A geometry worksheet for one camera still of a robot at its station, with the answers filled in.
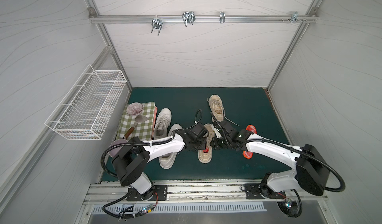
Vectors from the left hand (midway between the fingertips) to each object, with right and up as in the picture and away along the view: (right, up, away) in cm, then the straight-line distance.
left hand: (204, 144), depth 84 cm
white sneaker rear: (-26, +13, +6) cm, 29 cm away
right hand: (+3, +1, -1) cm, 4 cm away
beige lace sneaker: (0, -4, -6) cm, 7 cm away
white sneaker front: (-20, -6, -9) cm, 23 cm away
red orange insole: (+25, -6, +2) cm, 25 cm away
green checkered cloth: (-39, +6, +11) cm, 41 cm away
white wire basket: (-58, +20, -16) cm, 63 cm away
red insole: (+1, -2, -5) cm, 5 cm away
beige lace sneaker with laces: (+10, +21, +19) cm, 30 cm away
